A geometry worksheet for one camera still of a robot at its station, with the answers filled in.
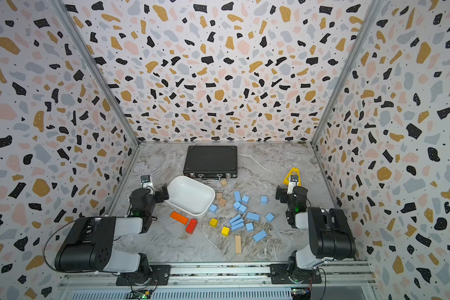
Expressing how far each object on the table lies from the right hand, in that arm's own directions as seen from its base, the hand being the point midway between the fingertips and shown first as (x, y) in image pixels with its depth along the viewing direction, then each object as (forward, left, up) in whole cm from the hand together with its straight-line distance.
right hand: (290, 186), depth 95 cm
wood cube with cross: (-5, +36, -2) cm, 37 cm away
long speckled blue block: (-3, +27, -5) cm, 28 cm away
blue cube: (-6, +23, -4) cm, 24 cm away
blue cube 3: (-10, +27, -3) cm, 29 cm away
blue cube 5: (-15, +12, -4) cm, 20 cm away
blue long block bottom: (-23, +16, -5) cm, 29 cm away
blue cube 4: (-12, +24, -3) cm, 27 cm away
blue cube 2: (-12, +38, -2) cm, 40 cm away
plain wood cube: (-8, +34, -5) cm, 36 cm away
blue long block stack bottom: (-20, +26, -4) cm, 33 cm away
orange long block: (-16, +55, -5) cm, 57 cm away
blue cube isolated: (-6, +13, -5) cm, 15 cm away
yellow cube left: (-19, +37, -3) cm, 42 cm away
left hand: (-3, +66, +4) cm, 66 cm away
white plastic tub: (-6, +51, 0) cm, 51 cm away
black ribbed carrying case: (+15, +42, 0) cm, 45 cm away
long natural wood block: (-27, +26, -5) cm, 38 cm away
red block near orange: (-20, +48, -3) cm, 52 cm away
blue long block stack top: (-16, +27, -3) cm, 32 cm away
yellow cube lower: (-22, +32, -3) cm, 39 cm away
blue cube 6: (-20, +21, -4) cm, 29 cm away
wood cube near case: (+3, +34, -3) cm, 35 cm away
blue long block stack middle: (-18, +27, -3) cm, 32 cm away
